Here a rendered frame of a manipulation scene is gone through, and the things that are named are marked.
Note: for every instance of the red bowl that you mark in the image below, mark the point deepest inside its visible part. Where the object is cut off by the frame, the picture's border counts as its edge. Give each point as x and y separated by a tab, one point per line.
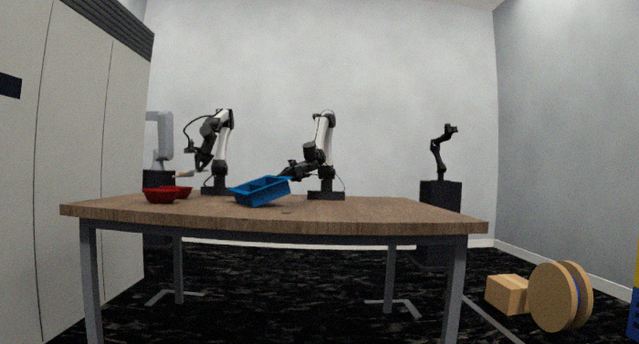
183	194
160	196

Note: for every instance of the blue box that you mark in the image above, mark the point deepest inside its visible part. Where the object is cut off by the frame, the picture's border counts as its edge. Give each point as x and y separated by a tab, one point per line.
256	197

